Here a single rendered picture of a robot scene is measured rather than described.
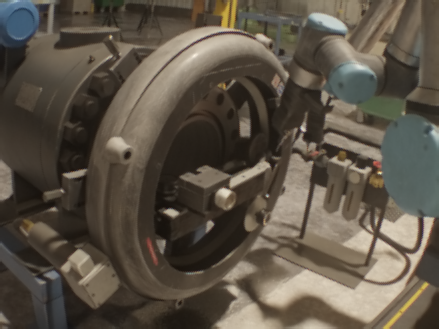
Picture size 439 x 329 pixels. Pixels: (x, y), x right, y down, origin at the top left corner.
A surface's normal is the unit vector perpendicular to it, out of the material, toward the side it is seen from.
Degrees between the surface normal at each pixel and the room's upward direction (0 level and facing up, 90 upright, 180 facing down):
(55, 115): 66
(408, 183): 95
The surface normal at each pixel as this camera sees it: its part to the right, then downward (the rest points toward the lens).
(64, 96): -0.45, -0.32
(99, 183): -0.58, 0.08
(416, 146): -0.94, 0.12
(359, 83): 0.17, 0.74
